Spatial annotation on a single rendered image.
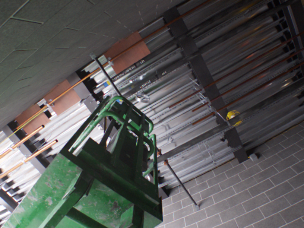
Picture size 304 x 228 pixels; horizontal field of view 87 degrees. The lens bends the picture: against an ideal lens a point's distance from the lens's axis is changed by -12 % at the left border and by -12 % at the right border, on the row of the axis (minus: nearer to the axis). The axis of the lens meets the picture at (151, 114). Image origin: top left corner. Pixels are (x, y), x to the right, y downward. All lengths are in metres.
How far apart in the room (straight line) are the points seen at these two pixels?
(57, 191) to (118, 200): 0.33
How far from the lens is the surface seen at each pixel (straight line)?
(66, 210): 0.96
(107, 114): 1.49
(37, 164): 4.30
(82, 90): 3.13
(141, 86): 2.55
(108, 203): 1.06
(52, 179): 1.06
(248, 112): 2.70
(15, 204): 5.97
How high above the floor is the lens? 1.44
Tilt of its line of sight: 69 degrees up
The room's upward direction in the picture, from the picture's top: straight up
